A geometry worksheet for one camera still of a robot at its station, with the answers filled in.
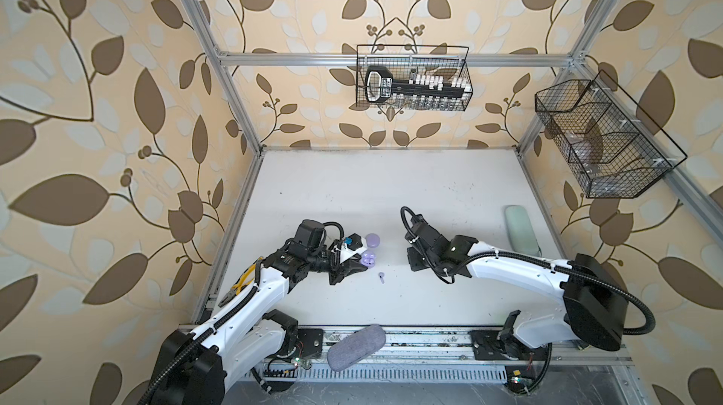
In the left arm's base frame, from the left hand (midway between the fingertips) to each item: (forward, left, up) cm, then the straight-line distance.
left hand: (364, 260), depth 77 cm
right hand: (+4, -14, -6) cm, 16 cm away
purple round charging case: (+1, -1, +1) cm, 2 cm away
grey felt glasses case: (-19, +1, -8) cm, 21 cm away
